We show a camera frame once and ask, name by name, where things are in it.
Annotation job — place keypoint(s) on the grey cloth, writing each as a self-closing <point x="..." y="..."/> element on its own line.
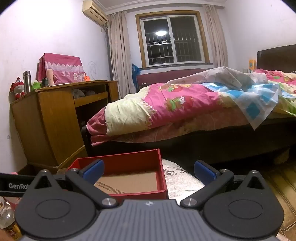
<point x="79" y="93"/>

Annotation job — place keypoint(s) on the wooden cabinet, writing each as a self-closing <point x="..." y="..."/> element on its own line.
<point x="53" y="120"/>

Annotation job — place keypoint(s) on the air conditioner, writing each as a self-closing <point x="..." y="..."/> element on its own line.
<point x="92" y="10"/>

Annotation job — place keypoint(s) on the red box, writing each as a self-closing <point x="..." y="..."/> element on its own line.
<point x="161" y="171"/>

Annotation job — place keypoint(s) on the pale pink bottle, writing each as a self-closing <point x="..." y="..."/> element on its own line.
<point x="50" y="77"/>

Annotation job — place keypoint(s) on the yellow item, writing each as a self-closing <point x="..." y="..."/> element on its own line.
<point x="252" y="64"/>

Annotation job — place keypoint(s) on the steel thermos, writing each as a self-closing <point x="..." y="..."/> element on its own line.
<point x="27" y="83"/>

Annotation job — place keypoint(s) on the window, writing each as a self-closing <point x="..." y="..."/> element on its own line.
<point x="171" y="41"/>

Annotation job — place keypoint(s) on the orange item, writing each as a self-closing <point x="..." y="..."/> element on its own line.
<point x="86" y="78"/>

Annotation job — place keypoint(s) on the dark can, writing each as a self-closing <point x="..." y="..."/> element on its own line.
<point x="44" y="83"/>

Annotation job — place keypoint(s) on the green toy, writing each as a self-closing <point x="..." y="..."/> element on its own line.
<point x="36" y="85"/>

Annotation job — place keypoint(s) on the pink floral bed sheet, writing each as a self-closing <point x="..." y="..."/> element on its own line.
<point x="185" y="130"/>

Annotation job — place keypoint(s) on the snowman plush doll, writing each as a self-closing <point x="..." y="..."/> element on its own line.
<point x="18" y="89"/>

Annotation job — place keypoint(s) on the clear glass jar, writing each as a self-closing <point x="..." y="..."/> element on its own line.
<point x="8" y="215"/>

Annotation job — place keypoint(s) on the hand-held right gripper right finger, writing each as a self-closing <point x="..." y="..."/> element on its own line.
<point x="203" y="172"/>

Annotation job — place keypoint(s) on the blue plastic bag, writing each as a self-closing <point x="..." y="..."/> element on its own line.
<point x="135" y="74"/>

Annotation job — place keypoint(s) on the pink cloth covered box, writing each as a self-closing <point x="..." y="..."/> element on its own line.
<point x="60" y="69"/>

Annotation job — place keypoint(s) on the dark wooden headboard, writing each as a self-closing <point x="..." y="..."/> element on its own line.
<point x="277" y="56"/>

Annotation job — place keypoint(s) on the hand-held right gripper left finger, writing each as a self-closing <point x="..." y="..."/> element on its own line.
<point x="93" y="171"/>

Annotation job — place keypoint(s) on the blue checked sheet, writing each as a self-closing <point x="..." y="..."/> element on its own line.
<point x="261" y="102"/>

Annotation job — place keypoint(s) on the pink cartoon quilt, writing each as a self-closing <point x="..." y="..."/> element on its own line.
<point x="175" y="97"/>

